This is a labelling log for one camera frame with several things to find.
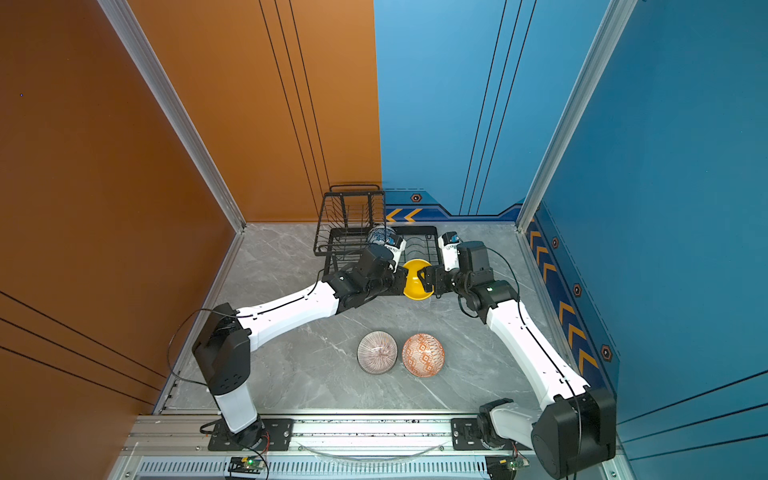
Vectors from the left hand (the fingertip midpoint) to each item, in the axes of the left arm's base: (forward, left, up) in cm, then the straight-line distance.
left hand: (410, 268), depth 83 cm
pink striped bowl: (-17, +9, -17) cm, 26 cm away
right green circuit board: (-43, -25, -19) cm, 53 cm away
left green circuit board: (-43, +39, -21) cm, 62 cm away
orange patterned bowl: (-18, -4, -17) cm, 25 cm away
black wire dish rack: (+22, +19, 0) cm, 30 cm away
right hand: (-1, -6, +1) cm, 6 cm away
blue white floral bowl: (+23, +10, -11) cm, 27 cm away
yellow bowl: (-5, -1, -2) cm, 5 cm away
